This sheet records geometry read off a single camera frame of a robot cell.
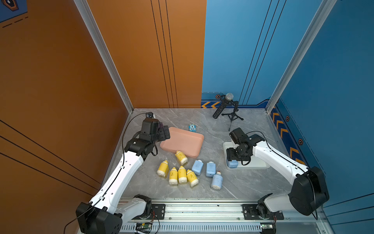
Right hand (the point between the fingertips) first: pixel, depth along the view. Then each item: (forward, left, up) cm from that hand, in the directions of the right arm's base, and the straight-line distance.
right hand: (231, 157), depth 84 cm
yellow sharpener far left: (-7, +39, -1) cm, 40 cm away
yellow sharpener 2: (-10, +29, -1) cm, 30 cm away
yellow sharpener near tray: (0, +29, 0) cm, 29 cm away
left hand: (+9, +40, +17) cm, 45 cm away
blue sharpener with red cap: (-14, +10, 0) cm, 17 cm away
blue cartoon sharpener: (+26, +23, -5) cm, 35 cm away
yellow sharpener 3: (-12, +23, 0) cm, 26 cm away
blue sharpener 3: (-2, -1, -4) cm, 4 cm away
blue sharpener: (-6, +20, 0) cm, 21 cm away
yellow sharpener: (-11, +33, 0) cm, 35 cm away
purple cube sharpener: (+32, +47, -8) cm, 58 cm away
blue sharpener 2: (-6, +13, -1) cm, 14 cm away
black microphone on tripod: (+33, +1, +16) cm, 36 cm away
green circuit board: (-32, +46, -10) cm, 57 cm away
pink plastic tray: (+15, +25, -7) cm, 30 cm away
